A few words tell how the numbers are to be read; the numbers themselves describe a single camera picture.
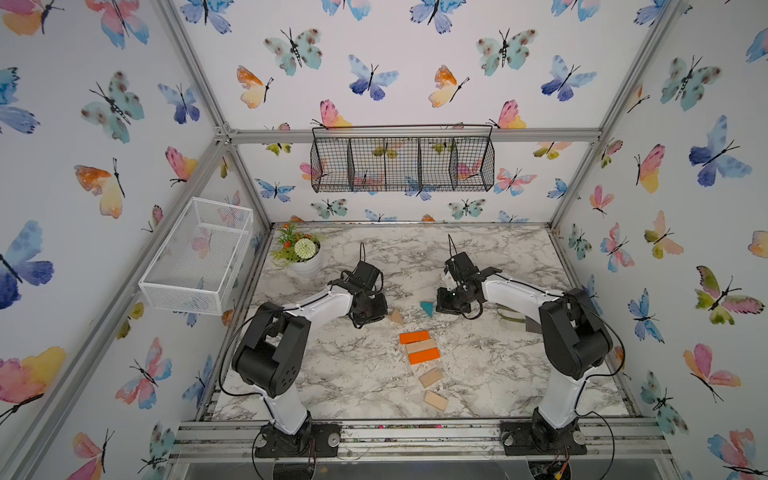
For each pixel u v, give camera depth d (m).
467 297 0.74
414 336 0.91
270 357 0.47
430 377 0.84
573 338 0.49
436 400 0.81
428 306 0.99
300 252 0.91
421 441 0.75
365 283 0.75
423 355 0.88
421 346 0.89
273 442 0.73
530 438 0.73
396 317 0.94
